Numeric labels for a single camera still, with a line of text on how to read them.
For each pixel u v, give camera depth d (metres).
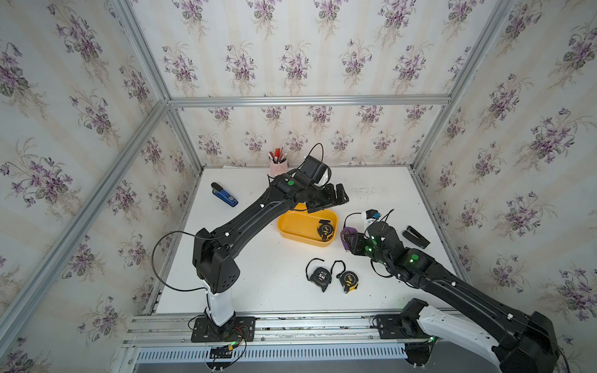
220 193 1.07
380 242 0.57
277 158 1.11
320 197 0.65
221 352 0.71
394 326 0.71
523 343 0.39
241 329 0.73
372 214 0.69
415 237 0.93
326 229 0.93
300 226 0.96
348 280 0.80
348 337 0.73
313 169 0.58
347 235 0.78
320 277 0.80
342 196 0.67
